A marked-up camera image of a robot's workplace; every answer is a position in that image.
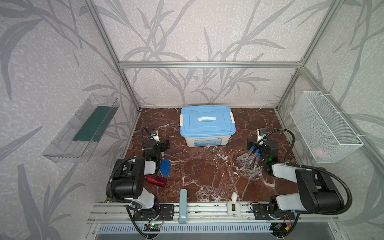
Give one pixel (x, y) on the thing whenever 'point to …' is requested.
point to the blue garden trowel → (165, 167)
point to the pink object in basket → (318, 151)
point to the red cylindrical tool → (156, 180)
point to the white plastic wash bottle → (234, 207)
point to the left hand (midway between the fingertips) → (161, 133)
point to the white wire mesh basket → (328, 138)
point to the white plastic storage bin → (207, 141)
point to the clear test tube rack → (245, 166)
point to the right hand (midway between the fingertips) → (256, 133)
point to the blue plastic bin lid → (207, 121)
